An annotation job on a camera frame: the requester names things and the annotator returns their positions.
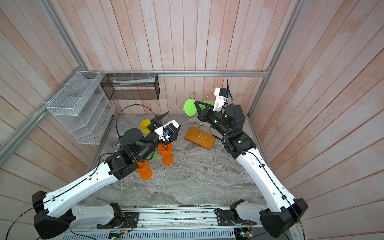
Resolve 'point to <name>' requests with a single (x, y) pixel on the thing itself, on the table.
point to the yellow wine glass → (143, 125)
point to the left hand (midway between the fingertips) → (172, 120)
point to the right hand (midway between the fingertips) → (193, 103)
